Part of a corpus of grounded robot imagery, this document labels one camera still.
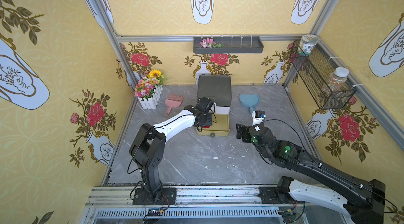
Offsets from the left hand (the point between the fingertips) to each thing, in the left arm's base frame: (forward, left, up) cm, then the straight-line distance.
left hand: (201, 119), depth 92 cm
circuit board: (-43, +23, -11) cm, 50 cm away
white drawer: (+5, -13, +2) cm, 14 cm away
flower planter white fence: (+18, +33, +7) cm, 38 cm away
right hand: (-11, -21, +12) cm, 27 cm away
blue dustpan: (+21, -35, -9) cm, 41 cm away
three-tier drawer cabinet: (+30, -13, -6) cm, 34 cm away
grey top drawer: (+4, -12, +10) cm, 16 cm away
